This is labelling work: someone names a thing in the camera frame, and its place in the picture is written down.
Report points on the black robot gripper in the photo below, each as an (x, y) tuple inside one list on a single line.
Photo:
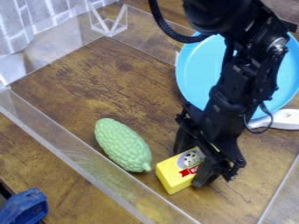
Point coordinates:
[(212, 129)]

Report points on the yellow butter brick toy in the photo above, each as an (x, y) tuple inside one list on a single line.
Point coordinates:
[(176, 170)]

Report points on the green bitter gourd toy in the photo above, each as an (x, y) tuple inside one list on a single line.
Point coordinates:
[(123, 145)]

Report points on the blue round plastic tray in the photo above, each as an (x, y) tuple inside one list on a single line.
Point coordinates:
[(197, 72)]

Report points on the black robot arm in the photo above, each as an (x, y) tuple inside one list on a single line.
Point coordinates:
[(255, 37)]

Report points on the white plastic object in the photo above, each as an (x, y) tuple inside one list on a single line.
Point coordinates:
[(285, 120)]

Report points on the grey checkered curtain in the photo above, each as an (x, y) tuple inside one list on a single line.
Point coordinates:
[(26, 17)]

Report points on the clear acrylic enclosure wall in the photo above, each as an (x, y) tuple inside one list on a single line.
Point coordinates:
[(104, 65)]

